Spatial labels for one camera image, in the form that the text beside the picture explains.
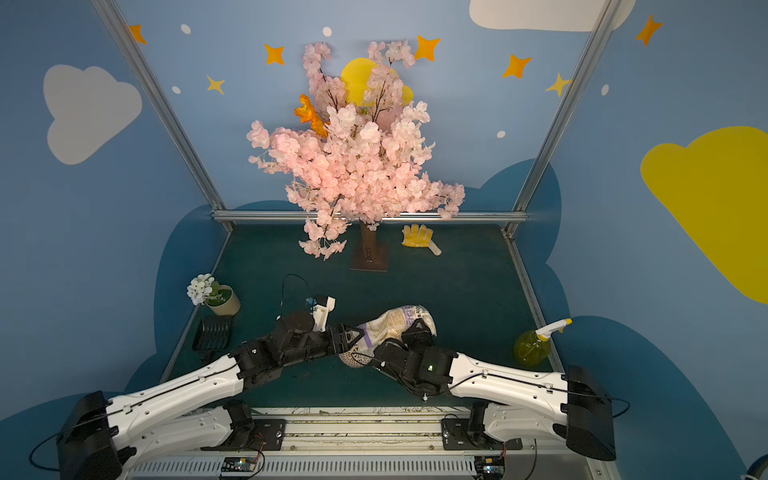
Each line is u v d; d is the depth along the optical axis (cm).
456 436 74
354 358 87
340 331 67
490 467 72
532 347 81
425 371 53
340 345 66
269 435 75
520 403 45
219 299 93
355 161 75
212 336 91
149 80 79
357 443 74
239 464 72
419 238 117
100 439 40
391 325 74
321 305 70
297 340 58
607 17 69
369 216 84
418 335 66
